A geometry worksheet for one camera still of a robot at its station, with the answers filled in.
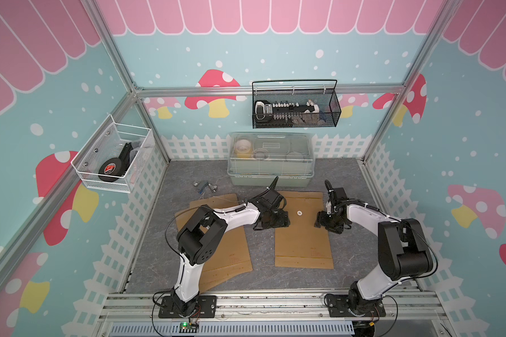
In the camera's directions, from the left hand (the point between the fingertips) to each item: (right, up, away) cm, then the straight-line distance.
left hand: (283, 226), depth 92 cm
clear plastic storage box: (-12, +31, +7) cm, 34 cm away
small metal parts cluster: (-40, +18, +16) cm, 47 cm away
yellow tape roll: (-19, +36, +10) cm, 42 cm away
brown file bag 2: (-20, -12, -7) cm, 25 cm away
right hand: (+17, 0, +2) cm, 17 cm away
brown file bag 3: (-33, +10, +10) cm, 35 cm away
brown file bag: (+9, -8, 0) cm, 12 cm away
